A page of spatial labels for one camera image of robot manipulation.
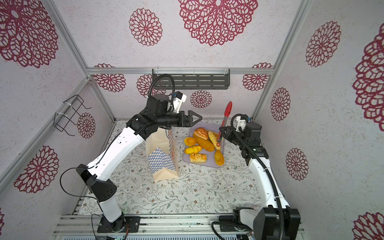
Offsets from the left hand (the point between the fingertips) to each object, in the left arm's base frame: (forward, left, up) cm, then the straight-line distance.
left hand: (195, 120), depth 67 cm
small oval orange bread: (-1, -15, -33) cm, 36 cm away
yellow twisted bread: (+6, +3, -35) cm, 35 cm away
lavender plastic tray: (+31, -18, -39) cm, 52 cm away
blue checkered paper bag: (-7, +17, -13) cm, 22 cm away
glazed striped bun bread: (+17, -5, -29) cm, 34 cm away
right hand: (+3, -14, -8) cm, 16 cm away
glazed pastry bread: (0, -2, -34) cm, 34 cm away
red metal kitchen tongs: (+11, -17, -4) cm, 21 cm away
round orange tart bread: (+12, +3, -33) cm, 35 cm away
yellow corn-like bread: (+13, -13, -29) cm, 35 cm away
